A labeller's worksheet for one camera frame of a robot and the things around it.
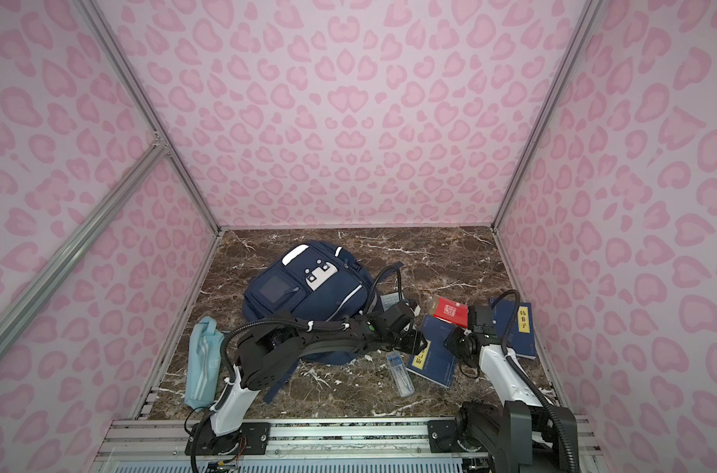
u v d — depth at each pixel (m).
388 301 0.97
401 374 0.82
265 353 0.53
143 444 0.74
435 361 0.86
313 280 0.98
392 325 0.70
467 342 0.64
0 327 0.52
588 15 0.70
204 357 0.81
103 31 0.71
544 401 0.42
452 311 0.95
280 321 0.54
